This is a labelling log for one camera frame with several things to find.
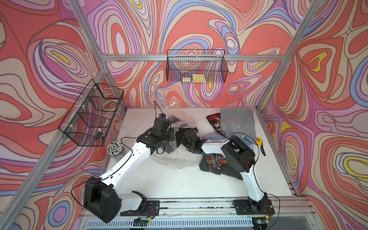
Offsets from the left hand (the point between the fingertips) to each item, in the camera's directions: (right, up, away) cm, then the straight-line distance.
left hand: (173, 132), depth 81 cm
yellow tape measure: (+58, -8, +17) cm, 61 cm away
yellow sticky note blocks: (+14, +34, +10) cm, 39 cm away
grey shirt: (+46, +6, +20) cm, 50 cm away
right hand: (+4, -9, +19) cm, 21 cm away
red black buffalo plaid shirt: (+30, +7, +26) cm, 40 cm away
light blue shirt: (+28, -5, +21) cm, 35 cm away
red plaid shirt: (+25, -17, +4) cm, 30 cm away
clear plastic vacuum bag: (+2, -18, +12) cm, 21 cm away
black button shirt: (-2, -7, -4) cm, 9 cm away
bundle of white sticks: (-30, -8, -6) cm, 32 cm away
